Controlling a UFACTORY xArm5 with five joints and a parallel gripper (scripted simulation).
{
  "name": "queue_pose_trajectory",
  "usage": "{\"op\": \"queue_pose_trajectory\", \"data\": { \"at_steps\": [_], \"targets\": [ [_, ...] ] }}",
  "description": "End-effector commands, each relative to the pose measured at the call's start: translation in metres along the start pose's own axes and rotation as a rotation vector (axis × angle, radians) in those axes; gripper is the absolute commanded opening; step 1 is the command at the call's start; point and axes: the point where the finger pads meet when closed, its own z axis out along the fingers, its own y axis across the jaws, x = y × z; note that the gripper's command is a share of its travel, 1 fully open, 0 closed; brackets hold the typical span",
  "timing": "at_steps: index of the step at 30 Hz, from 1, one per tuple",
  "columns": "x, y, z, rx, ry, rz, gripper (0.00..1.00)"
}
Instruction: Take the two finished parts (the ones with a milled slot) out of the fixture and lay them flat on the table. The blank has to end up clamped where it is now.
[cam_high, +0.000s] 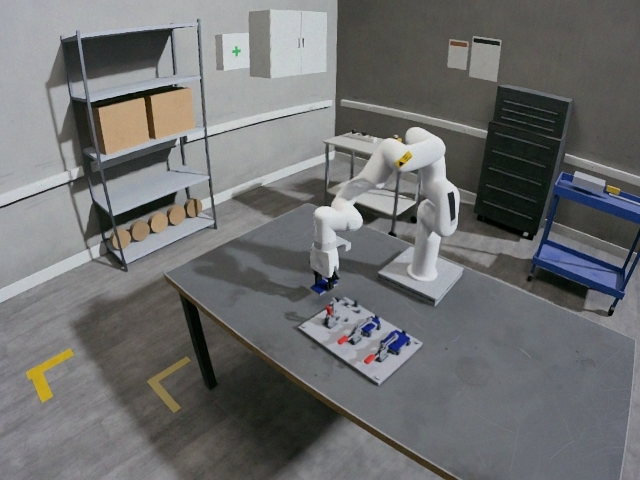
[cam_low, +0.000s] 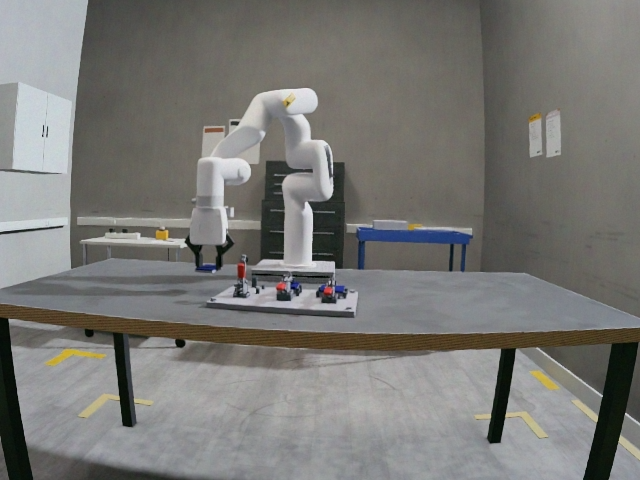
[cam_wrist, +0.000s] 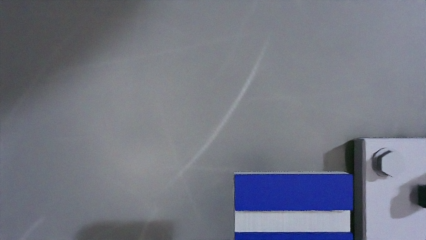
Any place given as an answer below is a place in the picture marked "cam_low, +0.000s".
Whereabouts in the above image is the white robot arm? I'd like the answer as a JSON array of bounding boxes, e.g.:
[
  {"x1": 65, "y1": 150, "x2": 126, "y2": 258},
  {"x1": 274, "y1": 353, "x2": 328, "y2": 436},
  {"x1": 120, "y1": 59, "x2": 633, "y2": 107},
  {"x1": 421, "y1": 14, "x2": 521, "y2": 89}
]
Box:
[{"x1": 192, "y1": 88, "x2": 333, "y2": 269}]

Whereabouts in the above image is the grey toggle clamp with red handle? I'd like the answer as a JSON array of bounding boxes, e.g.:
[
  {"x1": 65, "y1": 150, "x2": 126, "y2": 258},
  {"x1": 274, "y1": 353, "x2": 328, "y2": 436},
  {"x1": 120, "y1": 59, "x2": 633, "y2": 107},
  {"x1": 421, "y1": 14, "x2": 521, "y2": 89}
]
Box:
[{"x1": 276, "y1": 271, "x2": 293, "y2": 301}]

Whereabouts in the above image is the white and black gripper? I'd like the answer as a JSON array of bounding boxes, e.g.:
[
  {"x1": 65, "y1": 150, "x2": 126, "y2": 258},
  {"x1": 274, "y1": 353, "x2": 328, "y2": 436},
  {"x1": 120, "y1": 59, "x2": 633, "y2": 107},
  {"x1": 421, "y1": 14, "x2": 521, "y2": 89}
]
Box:
[{"x1": 184, "y1": 207, "x2": 235, "y2": 271}]

